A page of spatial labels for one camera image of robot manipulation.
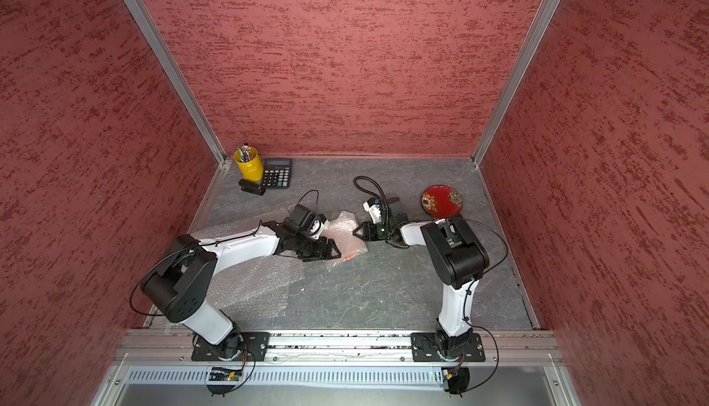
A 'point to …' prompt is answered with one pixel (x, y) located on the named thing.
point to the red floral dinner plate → (441, 201)
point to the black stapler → (252, 187)
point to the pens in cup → (245, 153)
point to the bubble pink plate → (299, 292)
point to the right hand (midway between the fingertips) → (358, 236)
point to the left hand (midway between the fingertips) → (331, 261)
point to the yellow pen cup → (252, 171)
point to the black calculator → (277, 173)
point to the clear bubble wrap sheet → (257, 289)
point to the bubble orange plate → (341, 232)
